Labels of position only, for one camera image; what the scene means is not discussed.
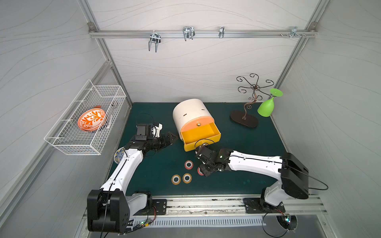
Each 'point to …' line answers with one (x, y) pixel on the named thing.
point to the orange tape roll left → (175, 179)
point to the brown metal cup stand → (240, 118)
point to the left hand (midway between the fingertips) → (172, 141)
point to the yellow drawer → (205, 134)
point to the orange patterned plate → (91, 119)
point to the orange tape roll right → (187, 178)
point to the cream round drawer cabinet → (187, 109)
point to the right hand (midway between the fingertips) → (203, 167)
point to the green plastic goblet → (266, 108)
